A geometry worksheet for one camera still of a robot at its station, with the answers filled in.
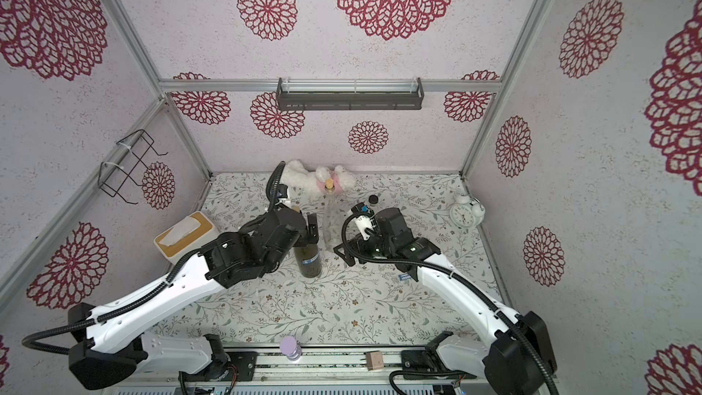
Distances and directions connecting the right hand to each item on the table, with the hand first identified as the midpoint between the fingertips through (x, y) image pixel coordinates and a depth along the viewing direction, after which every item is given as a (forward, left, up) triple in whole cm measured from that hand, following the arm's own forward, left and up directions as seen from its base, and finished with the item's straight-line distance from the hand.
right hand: (344, 240), depth 77 cm
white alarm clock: (+19, -42, -12) cm, 48 cm away
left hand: (0, +11, +10) cm, 15 cm away
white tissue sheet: (+12, +57, -12) cm, 60 cm away
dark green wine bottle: (-3, +11, -6) cm, 13 cm away
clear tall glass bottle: (-3, +2, +16) cm, 16 cm away
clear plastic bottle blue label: (+9, -8, +5) cm, 13 cm away
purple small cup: (-25, +13, -10) cm, 30 cm away
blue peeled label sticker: (-2, -19, -20) cm, 28 cm away
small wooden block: (-27, -9, -17) cm, 33 cm away
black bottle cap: (+11, -8, +6) cm, 15 cm away
